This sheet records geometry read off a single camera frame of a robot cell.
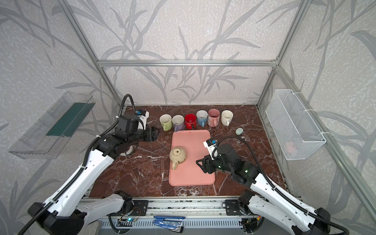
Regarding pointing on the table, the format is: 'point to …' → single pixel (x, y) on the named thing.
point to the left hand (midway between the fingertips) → (157, 126)
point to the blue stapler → (172, 223)
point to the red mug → (190, 120)
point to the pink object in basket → (290, 147)
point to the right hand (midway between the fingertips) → (200, 155)
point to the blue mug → (202, 116)
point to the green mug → (165, 120)
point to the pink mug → (213, 117)
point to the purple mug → (177, 122)
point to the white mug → (226, 116)
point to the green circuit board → (129, 219)
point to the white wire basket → (294, 130)
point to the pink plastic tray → (188, 173)
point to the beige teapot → (177, 155)
